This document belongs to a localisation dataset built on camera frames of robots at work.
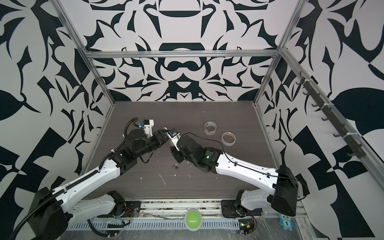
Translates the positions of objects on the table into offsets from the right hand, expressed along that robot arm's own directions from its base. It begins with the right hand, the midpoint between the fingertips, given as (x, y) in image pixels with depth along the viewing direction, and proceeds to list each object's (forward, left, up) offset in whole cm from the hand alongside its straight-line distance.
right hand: (174, 144), depth 72 cm
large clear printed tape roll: (+25, -21, -22) cm, 39 cm away
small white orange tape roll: (+16, -32, -23) cm, 43 cm away
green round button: (-28, -8, -21) cm, 36 cm away
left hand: (+6, +1, +4) cm, 7 cm away
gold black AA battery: (-3, +1, -21) cm, 22 cm away
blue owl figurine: (-29, -51, -21) cm, 63 cm away
